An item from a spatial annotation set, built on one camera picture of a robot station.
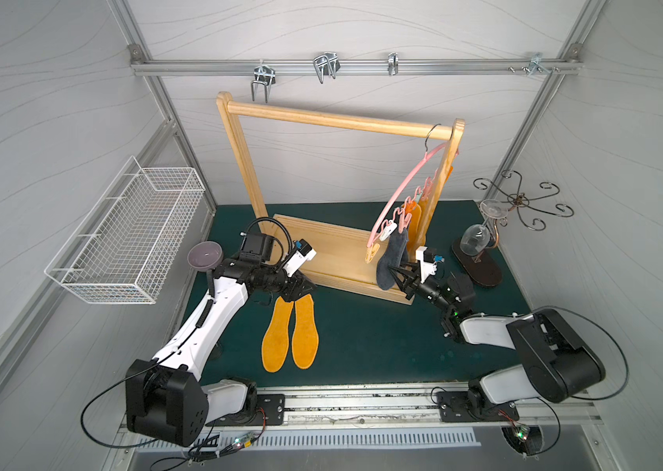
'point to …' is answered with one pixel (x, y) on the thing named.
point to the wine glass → (476, 238)
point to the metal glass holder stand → (486, 270)
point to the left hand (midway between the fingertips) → (310, 284)
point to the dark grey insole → (395, 253)
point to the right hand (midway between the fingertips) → (391, 263)
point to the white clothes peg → (388, 231)
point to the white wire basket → (124, 244)
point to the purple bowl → (205, 255)
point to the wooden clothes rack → (377, 263)
